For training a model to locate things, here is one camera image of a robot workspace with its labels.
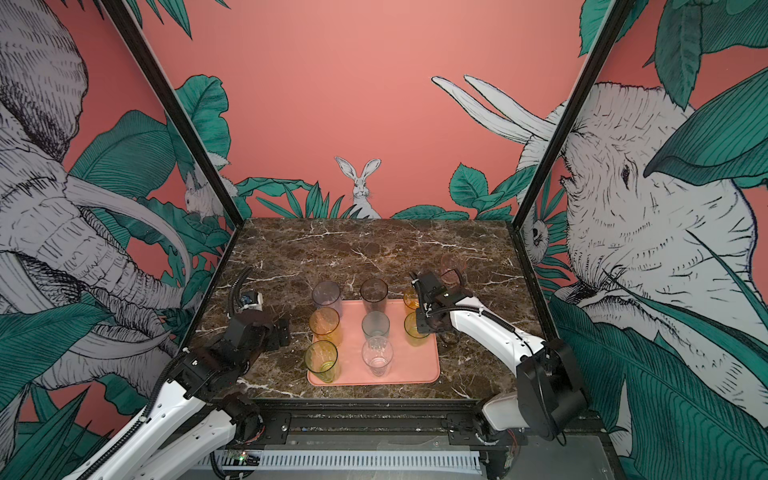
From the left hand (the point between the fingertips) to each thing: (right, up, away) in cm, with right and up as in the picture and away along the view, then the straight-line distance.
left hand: (273, 319), depth 76 cm
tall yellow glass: (+13, -2, +3) cm, 14 cm away
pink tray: (+36, -15, +8) cm, 40 cm away
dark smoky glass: (+25, +5, +18) cm, 31 cm away
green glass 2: (+38, -6, +6) cm, 39 cm away
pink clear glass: (+53, +11, +28) cm, 60 cm away
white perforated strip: (+27, -33, -6) cm, 42 cm away
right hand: (+40, -2, +9) cm, 41 cm away
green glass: (+12, -12, +3) cm, 17 cm away
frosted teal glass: (+26, -5, +13) cm, 29 cm away
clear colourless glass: (+27, -12, +7) cm, 30 cm away
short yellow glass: (+37, +3, +18) cm, 41 cm away
